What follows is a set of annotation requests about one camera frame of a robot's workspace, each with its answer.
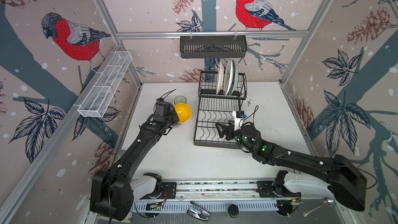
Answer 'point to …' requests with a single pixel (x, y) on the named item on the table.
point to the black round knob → (232, 210)
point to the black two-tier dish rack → (219, 94)
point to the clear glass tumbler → (168, 99)
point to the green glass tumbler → (179, 99)
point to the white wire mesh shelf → (93, 104)
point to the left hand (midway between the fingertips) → (174, 113)
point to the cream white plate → (219, 78)
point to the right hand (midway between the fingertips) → (220, 124)
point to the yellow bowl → (184, 112)
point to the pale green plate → (236, 77)
